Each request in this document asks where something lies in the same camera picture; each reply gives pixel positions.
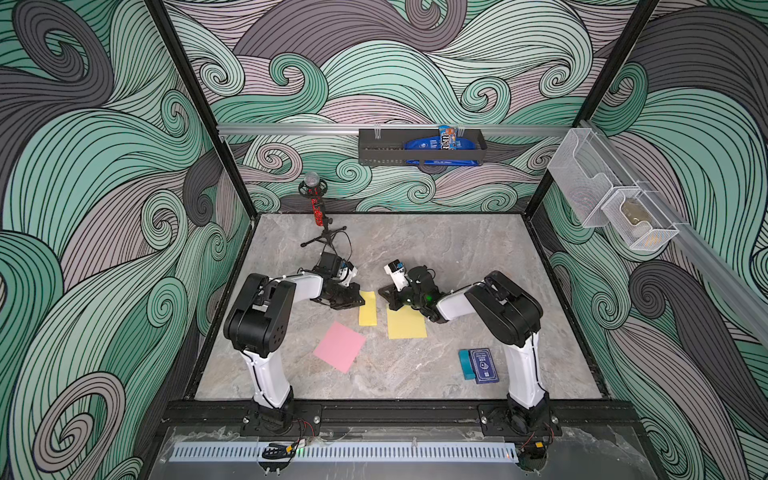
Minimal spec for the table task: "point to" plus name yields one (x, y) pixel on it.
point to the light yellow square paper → (368, 311)
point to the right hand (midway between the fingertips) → (382, 290)
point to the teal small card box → (467, 364)
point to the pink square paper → (340, 346)
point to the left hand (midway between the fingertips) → (362, 299)
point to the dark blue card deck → (483, 365)
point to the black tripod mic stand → (322, 188)
